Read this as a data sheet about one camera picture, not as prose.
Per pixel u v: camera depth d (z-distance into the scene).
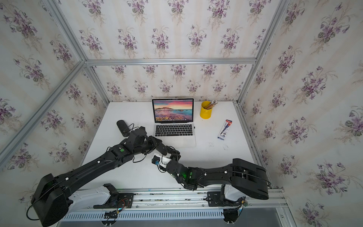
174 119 1.04
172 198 0.75
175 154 0.70
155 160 0.63
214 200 0.73
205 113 1.05
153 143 0.69
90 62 0.95
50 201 0.38
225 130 1.01
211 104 0.98
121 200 0.73
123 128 1.02
